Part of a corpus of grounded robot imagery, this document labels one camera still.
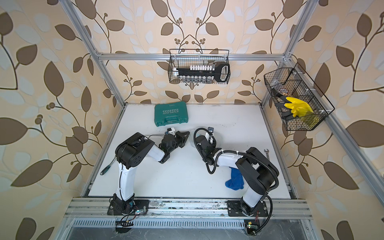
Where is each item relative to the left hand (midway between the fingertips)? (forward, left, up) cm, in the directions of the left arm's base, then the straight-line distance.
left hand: (189, 130), depth 95 cm
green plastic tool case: (+19, +12, -5) cm, 23 cm away
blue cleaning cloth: (-30, -27, -5) cm, 41 cm away
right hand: (-6, -10, -4) cm, 12 cm away
